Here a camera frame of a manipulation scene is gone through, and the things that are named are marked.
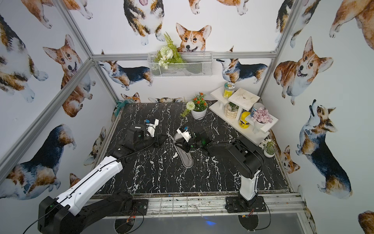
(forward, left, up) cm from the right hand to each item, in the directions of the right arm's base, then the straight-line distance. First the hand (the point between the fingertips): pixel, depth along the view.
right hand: (179, 137), depth 88 cm
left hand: (-4, +5, +11) cm, 13 cm away
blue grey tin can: (+13, -45, +12) cm, 49 cm away
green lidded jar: (+29, -32, +11) cm, 45 cm away
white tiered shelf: (+21, -41, +11) cm, 47 cm away
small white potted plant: (-5, -53, -3) cm, 53 cm away
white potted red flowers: (+24, -11, 0) cm, 27 cm away
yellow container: (+13, -42, -5) cm, 44 cm away
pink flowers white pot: (+3, -46, +14) cm, 48 cm away
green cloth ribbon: (+37, +54, -9) cm, 66 cm away
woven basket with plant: (+25, -35, -5) cm, 44 cm away
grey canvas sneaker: (-10, -4, -8) cm, 13 cm away
